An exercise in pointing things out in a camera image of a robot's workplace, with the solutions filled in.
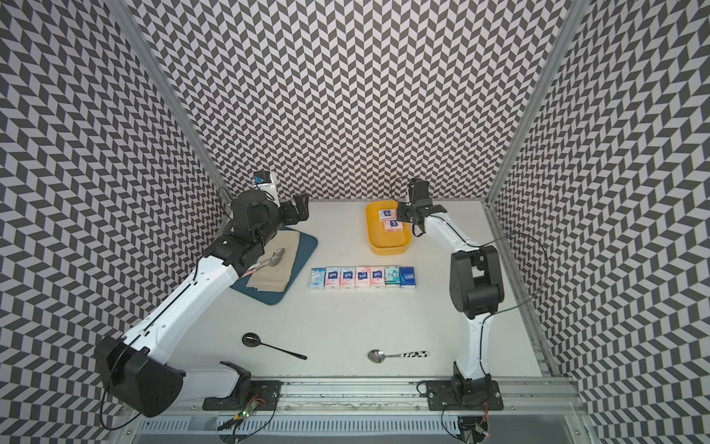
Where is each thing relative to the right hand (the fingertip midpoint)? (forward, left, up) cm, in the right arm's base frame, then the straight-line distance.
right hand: (404, 213), depth 98 cm
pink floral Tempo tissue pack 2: (-20, +15, -10) cm, 27 cm away
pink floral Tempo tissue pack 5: (+3, +3, -10) cm, 11 cm away
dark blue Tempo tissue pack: (-20, 0, -10) cm, 23 cm away
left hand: (-12, +33, +20) cm, 41 cm away
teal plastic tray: (-6, +36, -11) cm, 38 cm away
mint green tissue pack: (-20, +5, -10) cm, 23 cm away
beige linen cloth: (-20, +45, -10) cm, 51 cm away
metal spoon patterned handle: (-45, +11, -10) cm, 48 cm away
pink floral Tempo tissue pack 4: (+8, +6, -10) cm, 14 cm away
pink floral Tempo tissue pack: (-20, +26, -10) cm, 34 cm away
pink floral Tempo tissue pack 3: (-20, +10, -10) cm, 25 cm away
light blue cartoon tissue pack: (-20, +31, -10) cm, 38 cm away
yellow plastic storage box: (-4, +8, -12) cm, 15 cm away
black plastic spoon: (-40, +48, -10) cm, 63 cm away
